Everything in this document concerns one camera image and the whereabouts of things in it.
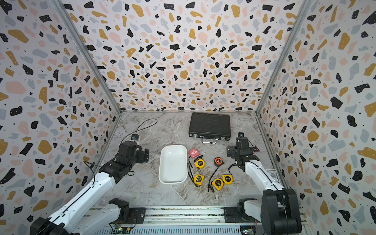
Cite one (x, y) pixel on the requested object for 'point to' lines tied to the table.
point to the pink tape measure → (194, 152)
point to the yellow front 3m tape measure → (227, 178)
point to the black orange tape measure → (218, 161)
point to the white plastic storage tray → (173, 168)
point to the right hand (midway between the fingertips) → (239, 148)
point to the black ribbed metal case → (210, 126)
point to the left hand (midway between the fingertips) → (140, 149)
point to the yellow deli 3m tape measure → (199, 163)
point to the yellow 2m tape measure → (218, 183)
